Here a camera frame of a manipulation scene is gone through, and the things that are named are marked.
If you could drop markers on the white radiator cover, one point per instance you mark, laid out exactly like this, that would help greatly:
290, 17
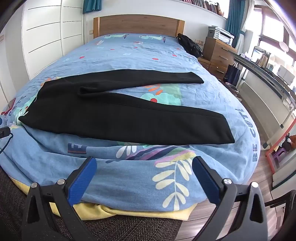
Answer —
259, 97

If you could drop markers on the grey printer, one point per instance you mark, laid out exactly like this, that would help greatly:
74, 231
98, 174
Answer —
219, 34

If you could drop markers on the row of books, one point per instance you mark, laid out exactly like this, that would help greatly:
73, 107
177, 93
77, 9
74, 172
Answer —
208, 4

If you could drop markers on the white wardrobe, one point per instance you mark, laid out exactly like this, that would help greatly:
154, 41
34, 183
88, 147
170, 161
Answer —
46, 34

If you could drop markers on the black backpack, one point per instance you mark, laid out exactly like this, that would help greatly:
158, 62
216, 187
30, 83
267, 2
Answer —
189, 45

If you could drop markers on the navy tote bag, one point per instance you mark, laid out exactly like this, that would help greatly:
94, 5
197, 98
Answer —
232, 74

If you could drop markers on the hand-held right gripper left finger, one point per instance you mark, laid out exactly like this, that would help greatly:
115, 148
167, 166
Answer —
86, 178

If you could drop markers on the wooden chest of drawers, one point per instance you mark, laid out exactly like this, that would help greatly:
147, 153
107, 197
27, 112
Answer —
222, 52

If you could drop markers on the red phone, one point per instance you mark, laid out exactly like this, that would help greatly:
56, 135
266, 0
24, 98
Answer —
9, 105

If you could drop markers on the white round lamp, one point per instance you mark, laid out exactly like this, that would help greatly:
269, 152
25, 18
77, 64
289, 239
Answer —
284, 46

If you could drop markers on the wooden nightstand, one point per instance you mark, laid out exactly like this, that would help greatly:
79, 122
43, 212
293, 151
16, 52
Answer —
214, 68

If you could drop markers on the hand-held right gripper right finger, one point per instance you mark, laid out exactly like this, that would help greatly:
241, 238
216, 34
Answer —
205, 183

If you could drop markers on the white boxes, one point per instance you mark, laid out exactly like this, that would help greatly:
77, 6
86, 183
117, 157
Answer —
285, 72

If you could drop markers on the wooden headboard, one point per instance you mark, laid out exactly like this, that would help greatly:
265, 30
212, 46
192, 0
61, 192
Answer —
138, 25

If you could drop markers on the red framed board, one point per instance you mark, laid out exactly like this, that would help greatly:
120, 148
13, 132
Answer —
269, 157

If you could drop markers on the grey desk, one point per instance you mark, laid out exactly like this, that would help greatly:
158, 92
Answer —
266, 73

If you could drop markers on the purple stool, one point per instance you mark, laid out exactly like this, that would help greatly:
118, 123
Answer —
279, 154

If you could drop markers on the teal curtain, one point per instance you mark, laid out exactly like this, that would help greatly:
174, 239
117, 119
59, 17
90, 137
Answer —
92, 5
234, 20

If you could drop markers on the blue printed blanket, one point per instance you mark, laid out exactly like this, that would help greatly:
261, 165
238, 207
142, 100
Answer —
138, 55

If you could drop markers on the trash bin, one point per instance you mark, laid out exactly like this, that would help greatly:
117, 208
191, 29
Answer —
233, 89

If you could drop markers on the black pants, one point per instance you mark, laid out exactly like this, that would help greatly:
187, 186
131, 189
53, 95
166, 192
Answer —
115, 115

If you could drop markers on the black chair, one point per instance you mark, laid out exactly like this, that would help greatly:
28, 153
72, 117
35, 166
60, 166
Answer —
289, 208

